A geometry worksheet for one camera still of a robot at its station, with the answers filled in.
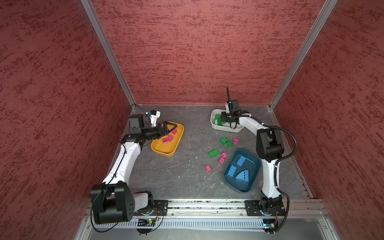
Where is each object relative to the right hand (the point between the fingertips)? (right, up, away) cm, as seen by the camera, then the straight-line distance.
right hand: (223, 118), depth 105 cm
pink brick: (+7, -15, -7) cm, 18 cm away
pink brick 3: (-2, -23, -13) cm, 26 cm away
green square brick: (+3, -17, -7) cm, 19 cm away
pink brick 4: (-4, -26, -15) cm, 30 cm away
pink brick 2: (-12, -30, -19) cm, 38 cm away
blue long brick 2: (+9, -26, -15) cm, 31 cm away
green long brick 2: (-6, -2, +4) cm, 8 cm away
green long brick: (-8, -22, -12) cm, 27 cm away
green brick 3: (-2, -4, +2) cm, 5 cm away
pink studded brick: (-37, -14, -5) cm, 40 cm away
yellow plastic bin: (-38, -18, -7) cm, 42 cm away
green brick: (-1, -15, -7) cm, 17 cm away
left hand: (-32, -7, -27) cm, 42 cm away
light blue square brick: (+6, -33, -21) cm, 40 cm away
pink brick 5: (-41, -15, -6) cm, 44 cm away
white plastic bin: (-4, -4, +4) cm, 7 cm away
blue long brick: (+2, -31, -19) cm, 36 cm away
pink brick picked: (-35, -9, -2) cm, 36 cm away
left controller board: (-45, -54, -32) cm, 77 cm away
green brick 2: (-3, +1, +6) cm, 7 cm away
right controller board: (+16, -52, -34) cm, 65 cm away
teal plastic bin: (+7, -30, -19) cm, 37 cm away
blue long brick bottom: (+9, -33, -22) cm, 40 cm away
